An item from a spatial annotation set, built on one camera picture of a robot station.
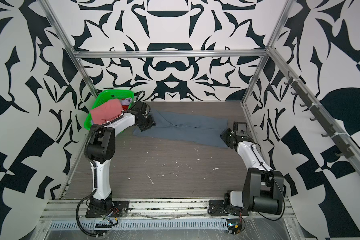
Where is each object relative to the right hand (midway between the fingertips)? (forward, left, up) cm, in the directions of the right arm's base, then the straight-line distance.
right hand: (223, 133), depth 89 cm
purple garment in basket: (+27, +63, +1) cm, 68 cm away
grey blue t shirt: (+10, +21, -10) cm, 26 cm away
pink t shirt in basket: (+15, +72, +4) cm, 74 cm away
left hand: (+13, +43, -4) cm, 45 cm away
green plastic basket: (+37, +83, -3) cm, 91 cm away
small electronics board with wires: (-44, 0, -12) cm, 45 cm away
